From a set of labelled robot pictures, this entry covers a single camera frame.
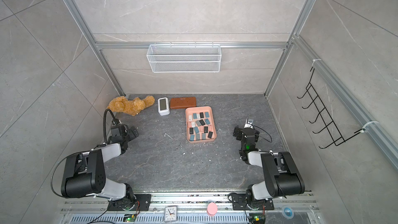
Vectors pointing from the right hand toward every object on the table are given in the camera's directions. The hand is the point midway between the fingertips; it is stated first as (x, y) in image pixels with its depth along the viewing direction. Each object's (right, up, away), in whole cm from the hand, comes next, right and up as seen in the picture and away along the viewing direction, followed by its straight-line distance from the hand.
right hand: (247, 127), depth 93 cm
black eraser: (-28, +7, +14) cm, 32 cm away
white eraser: (-36, +5, +13) cm, 39 cm away
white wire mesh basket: (-40, +45, +8) cm, 60 cm away
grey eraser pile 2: (-27, -6, +5) cm, 28 cm away
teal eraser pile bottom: (-32, -3, +8) cm, 33 cm away
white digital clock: (-56, +13, +15) cm, 59 cm away
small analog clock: (-42, -36, -24) cm, 61 cm away
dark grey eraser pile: (-23, -6, +5) cm, 24 cm away
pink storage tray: (-29, -1, +8) cm, 30 cm away
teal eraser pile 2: (-34, -7, +3) cm, 35 cm away
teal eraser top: (-33, +6, +15) cm, 37 cm away
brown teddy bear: (-71, +13, +2) cm, 72 cm away
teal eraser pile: (-24, +2, +11) cm, 27 cm away
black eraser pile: (-35, -3, +6) cm, 36 cm away
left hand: (-73, -2, +1) cm, 73 cm away
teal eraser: (-24, +7, +14) cm, 29 cm away
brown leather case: (-42, +16, +21) cm, 50 cm away
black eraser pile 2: (-25, -3, +8) cm, 27 cm away
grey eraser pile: (-31, -7, +4) cm, 32 cm away
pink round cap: (-23, -31, -28) cm, 48 cm away
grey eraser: (-30, +2, +10) cm, 32 cm away
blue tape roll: (+13, -37, -21) cm, 45 cm away
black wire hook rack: (+25, +2, -29) cm, 39 cm away
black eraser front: (-27, +1, +10) cm, 29 cm away
